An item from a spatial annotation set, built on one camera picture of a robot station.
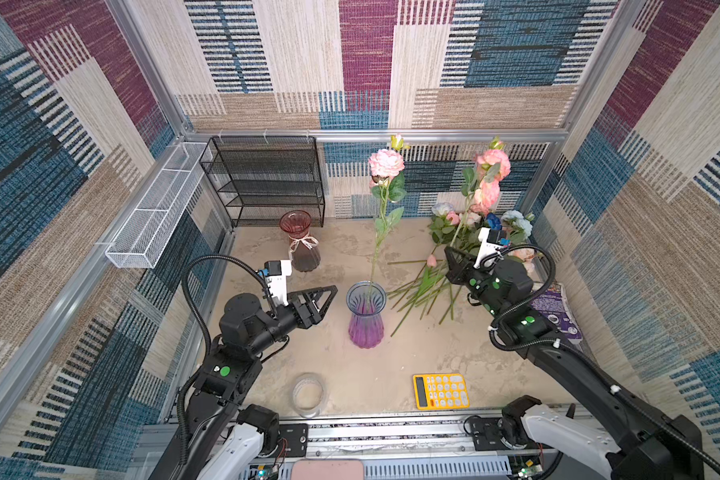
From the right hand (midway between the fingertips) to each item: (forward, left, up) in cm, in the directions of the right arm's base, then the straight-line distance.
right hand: (444, 253), depth 74 cm
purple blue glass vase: (-6, +19, -12) cm, 24 cm away
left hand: (-11, +27, +4) cm, 29 cm away
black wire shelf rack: (+44, +54, -8) cm, 70 cm away
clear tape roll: (-24, +35, -29) cm, 52 cm away
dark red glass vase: (+14, +38, -15) cm, 43 cm away
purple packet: (-2, -39, -27) cm, 48 cm away
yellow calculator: (-25, 0, -27) cm, 37 cm away
